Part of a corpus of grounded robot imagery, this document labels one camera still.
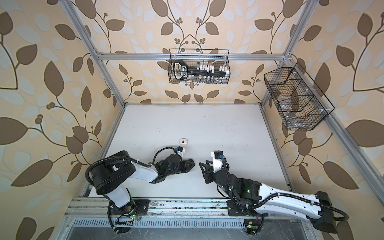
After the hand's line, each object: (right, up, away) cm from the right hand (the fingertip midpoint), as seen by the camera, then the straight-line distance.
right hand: (202, 165), depth 71 cm
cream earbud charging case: (-12, +8, +25) cm, 29 cm away
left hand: (-3, -4, +15) cm, 16 cm away
